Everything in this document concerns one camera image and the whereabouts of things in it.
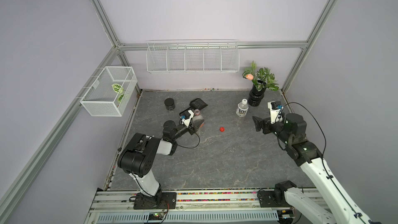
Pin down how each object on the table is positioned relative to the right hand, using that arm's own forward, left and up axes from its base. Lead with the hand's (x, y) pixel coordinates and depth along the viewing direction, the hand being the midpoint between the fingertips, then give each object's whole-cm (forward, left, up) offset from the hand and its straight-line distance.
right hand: (262, 113), depth 74 cm
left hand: (+6, +30, -11) cm, 32 cm away
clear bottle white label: (+11, +6, -9) cm, 16 cm away
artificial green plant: (+26, -6, 0) cm, 26 cm away
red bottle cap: (+7, +17, -27) cm, 32 cm away
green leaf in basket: (+14, +73, +5) cm, 75 cm away
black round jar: (+26, +53, -24) cm, 63 cm away
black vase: (+27, -7, -18) cm, 34 cm away
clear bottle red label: (+6, +32, -11) cm, 34 cm away
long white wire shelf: (+44, +35, +3) cm, 56 cm away
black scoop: (+26, +34, -24) cm, 49 cm away
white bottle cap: (+13, +5, -6) cm, 15 cm away
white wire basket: (+14, +79, 0) cm, 80 cm away
